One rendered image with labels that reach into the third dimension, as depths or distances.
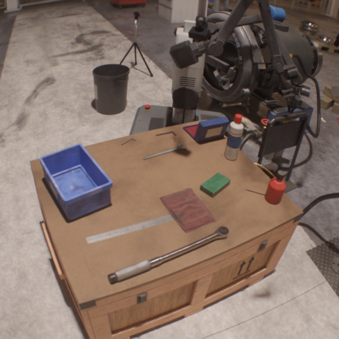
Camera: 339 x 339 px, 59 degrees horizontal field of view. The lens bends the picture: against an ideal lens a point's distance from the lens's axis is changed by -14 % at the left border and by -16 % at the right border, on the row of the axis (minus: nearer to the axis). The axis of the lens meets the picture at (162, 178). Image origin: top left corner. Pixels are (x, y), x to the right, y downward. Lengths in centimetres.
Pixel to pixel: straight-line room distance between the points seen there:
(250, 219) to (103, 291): 63
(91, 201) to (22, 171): 117
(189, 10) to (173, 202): 541
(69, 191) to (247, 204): 72
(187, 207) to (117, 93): 163
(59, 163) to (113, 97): 140
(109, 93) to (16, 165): 95
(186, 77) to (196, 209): 90
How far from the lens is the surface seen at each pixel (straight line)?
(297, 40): 291
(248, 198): 144
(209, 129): 166
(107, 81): 270
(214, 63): 259
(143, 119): 227
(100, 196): 126
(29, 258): 181
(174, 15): 638
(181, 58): 176
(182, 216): 129
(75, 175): 147
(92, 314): 116
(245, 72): 235
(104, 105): 282
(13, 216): 205
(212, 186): 141
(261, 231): 132
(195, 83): 199
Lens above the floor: 140
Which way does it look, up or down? 40 degrees down
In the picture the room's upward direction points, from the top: 5 degrees clockwise
